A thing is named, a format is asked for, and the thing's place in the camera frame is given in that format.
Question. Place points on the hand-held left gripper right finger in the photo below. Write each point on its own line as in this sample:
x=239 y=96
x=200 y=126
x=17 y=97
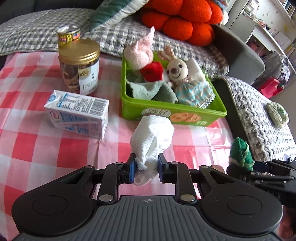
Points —
x=161 y=168

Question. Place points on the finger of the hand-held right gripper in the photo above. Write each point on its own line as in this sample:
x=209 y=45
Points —
x=237 y=171
x=260 y=165

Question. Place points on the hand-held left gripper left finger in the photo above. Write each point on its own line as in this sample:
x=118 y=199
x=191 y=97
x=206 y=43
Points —
x=131 y=169

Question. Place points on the green watermelon plush ball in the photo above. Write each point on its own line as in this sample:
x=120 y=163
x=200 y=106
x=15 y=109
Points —
x=241 y=153

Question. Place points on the white knotted cloth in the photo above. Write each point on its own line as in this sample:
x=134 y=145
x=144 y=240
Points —
x=151 y=136

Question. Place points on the green plastic box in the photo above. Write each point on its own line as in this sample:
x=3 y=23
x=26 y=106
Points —
x=161 y=111

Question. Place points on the light green towel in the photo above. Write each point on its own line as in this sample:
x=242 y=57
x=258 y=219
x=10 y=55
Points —
x=152 y=91

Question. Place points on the santa plush red hat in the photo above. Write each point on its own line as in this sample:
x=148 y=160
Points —
x=151 y=70

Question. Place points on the plush bunny blue dress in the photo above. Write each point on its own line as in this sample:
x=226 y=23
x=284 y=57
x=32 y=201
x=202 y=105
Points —
x=177 y=67

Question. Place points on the pink bunny plush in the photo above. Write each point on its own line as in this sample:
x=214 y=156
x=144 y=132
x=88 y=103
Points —
x=138 y=54

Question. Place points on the grey knitted blanket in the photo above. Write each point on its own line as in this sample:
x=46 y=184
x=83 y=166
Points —
x=254 y=115

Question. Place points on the small green pouch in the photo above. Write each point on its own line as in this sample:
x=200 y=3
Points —
x=277 y=114

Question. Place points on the red toy box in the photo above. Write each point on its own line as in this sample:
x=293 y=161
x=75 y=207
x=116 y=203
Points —
x=270 y=89

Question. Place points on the blue white milk carton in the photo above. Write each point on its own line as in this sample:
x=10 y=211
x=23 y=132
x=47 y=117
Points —
x=76 y=113

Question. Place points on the red white checked tablecloth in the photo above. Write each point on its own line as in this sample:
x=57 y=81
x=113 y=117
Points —
x=34 y=150

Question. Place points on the grey backpack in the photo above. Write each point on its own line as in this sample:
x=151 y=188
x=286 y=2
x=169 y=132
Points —
x=276 y=66

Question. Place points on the grey sofa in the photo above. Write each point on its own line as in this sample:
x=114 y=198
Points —
x=240 y=58

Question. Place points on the clear jar gold lid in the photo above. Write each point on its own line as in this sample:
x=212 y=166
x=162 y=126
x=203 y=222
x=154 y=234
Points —
x=78 y=67

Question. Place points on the white shelf unit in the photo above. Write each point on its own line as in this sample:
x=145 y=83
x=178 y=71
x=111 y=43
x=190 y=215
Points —
x=268 y=27

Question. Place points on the yellow red tin can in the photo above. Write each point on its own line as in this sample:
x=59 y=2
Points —
x=68 y=36

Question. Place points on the orange pumpkin cushion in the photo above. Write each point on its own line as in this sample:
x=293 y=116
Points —
x=185 y=20

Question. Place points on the blue plush monkey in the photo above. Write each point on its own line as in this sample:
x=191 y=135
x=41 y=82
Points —
x=224 y=17

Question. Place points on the green patterned pillow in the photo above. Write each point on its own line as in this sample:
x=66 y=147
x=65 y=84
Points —
x=108 y=11

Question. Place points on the grey checked blanket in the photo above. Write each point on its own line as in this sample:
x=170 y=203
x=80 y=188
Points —
x=34 y=30

